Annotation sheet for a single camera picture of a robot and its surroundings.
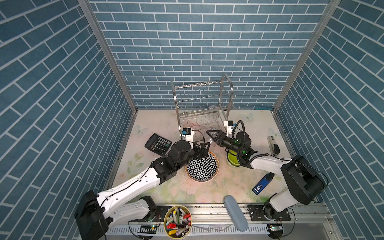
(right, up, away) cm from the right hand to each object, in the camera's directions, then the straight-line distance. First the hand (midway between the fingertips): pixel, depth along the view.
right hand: (206, 133), depth 79 cm
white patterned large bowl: (-1, -22, +8) cm, 24 cm away
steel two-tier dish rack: (-1, +18, +29) cm, 34 cm away
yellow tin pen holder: (-13, -38, -14) cm, 43 cm away
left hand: (-1, -5, -6) cm, 8 cm away
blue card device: (+31, -28, +2) cm, 42 cm away
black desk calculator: (-31, -9, +20) cm, 39 cm away
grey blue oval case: (+14, -39, -7) cm, 42 cm away
